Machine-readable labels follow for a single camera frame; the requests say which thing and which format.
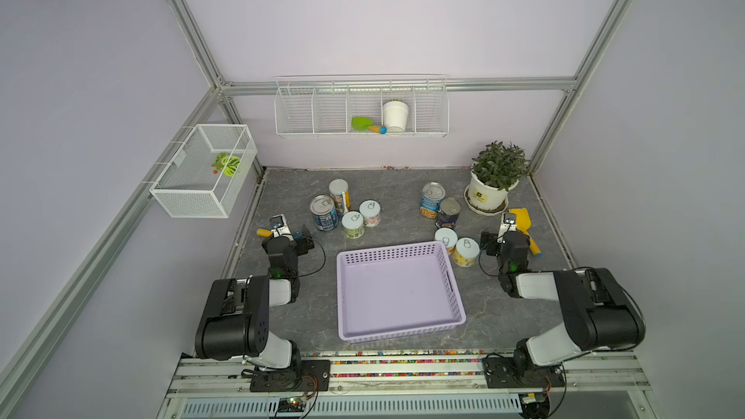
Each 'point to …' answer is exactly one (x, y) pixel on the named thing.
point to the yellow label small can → (467, 251)
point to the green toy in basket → (232, 164)
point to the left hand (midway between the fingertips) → (292, 229)
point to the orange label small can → (446, 235)
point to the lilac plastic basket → (398, 291)
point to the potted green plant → (496, 172)
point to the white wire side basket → (207, 177)
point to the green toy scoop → (360, 123)
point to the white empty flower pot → (395, 115)
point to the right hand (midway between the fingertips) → (501, 228)
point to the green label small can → (352, 224)
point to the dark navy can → (449, 210)
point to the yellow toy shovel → (523, 222)
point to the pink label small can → (370, 210)
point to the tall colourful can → (339, 189)
